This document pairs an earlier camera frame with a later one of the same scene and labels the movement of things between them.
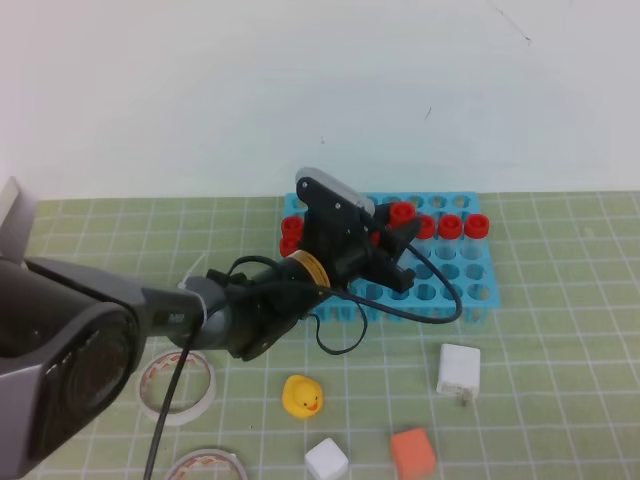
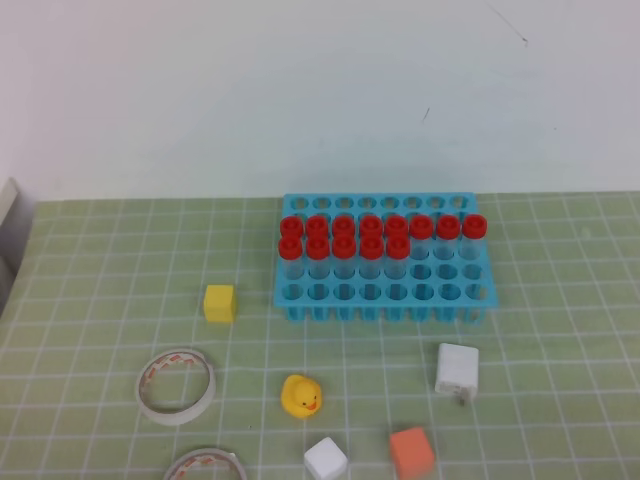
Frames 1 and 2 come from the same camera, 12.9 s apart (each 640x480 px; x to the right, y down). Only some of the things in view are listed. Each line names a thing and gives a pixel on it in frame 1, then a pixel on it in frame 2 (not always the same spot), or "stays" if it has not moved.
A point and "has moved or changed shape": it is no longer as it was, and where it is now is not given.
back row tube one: x=292 y=227 stays
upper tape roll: x=189 y=415 stays
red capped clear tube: x=402 y=212 has moved or changed shape
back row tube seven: x=449 y=231 stays
